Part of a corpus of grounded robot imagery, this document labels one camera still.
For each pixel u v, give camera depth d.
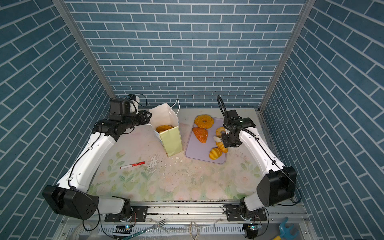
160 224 0.70
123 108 0.56
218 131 1.05
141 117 0.67
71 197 0.38
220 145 0.94
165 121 0.96
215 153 0.91
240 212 0.73
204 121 1.09
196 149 0.99
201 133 1.02
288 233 0.68
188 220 0.74
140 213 0.74
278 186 0.42
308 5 0.71
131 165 0.89
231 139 0.68
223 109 0.65
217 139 0.89
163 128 0.99
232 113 0.65
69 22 0.75
